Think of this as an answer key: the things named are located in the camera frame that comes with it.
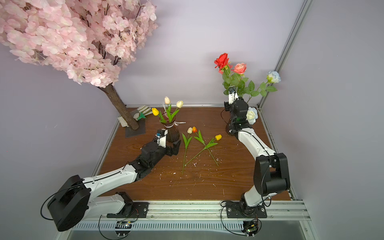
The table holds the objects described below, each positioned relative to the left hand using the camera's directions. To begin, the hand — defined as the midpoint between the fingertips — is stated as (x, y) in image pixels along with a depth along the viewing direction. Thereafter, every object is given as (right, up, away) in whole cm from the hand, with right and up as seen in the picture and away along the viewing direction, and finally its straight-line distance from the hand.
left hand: (176, 138), depth 81 cm
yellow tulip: (+26, -2, +19) cm, 32 cm away
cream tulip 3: (+5, -5, +16) cm, 18 cm away
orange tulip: (+14, -3, +18) cm, 24 cm away
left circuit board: (-25, -43, -9) cm, 51 cm away
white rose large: (+38, +13, -11) cm, 42 cm away
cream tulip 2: (+2, +19, +2) cm, 20 cm away
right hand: (+33, +27, -1) cm, 42 cm away
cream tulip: (-5, +21, +3) cm, 22 cm away
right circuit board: (+37, -41, -11) cm, 57 cm away
